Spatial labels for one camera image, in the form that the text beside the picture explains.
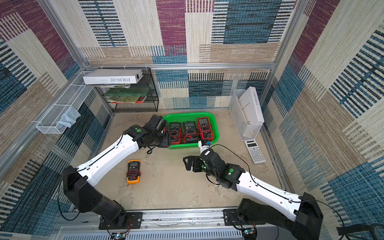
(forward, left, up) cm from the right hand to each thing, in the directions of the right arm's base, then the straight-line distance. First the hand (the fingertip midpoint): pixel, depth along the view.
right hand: (189, 158), depth 75 cm
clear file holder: (+23, -36, -10) cm, 44 cm away
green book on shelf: (+41, +38, +7) cm, 57 cm away
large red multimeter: (+23, +10, -10) cm, 27 cm away
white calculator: (+10, -41, -17) cm, 45 cm away
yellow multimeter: (-1, +32, -14) cm, 35 cm away
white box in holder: (+34, -38, +3) cm, 51 cm away
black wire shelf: (+46, +34, +1) cm, 57 cm away
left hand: (+11, +13, +1) cm, 17 cm away
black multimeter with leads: (+5, +11, +9) cm, 15 cm away
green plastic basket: (+45, +3, -19) cm, 49 cm away
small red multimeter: (+24, -9, -8) cm, 27 cm away
